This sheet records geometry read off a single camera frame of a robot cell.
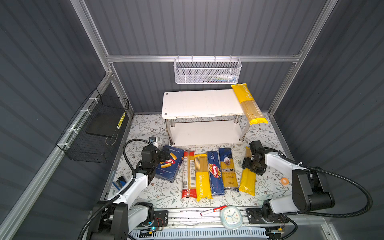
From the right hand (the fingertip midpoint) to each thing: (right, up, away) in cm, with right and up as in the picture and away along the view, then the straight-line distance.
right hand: (250, 169), depth 90 cm
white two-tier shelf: (-30, +31, -18) cm, 47 cm away
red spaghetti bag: (-37, -7, -8) cm, 39 cm away
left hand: (-55, +13, -3) cm, 56 cm away
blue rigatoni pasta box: (-49, +2, -8) cm, 50 cm away
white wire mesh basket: (-27, +73, +33) cm, 85 cm away
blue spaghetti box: (-22, -6, -10) cm, 24 cm away
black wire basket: (-85, +21, -19) cm, 90 cm away
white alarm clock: (-16, -18, -19) cm, 31 cm away
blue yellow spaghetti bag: (-14, -3, -6) cm, 15 cm away
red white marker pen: (-26, -17, -15) cm, 34 cm away
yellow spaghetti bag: (-4, -6, -8) cm, 11 cm away
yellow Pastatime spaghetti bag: (-29, -8, -9) cm, 31 cm away
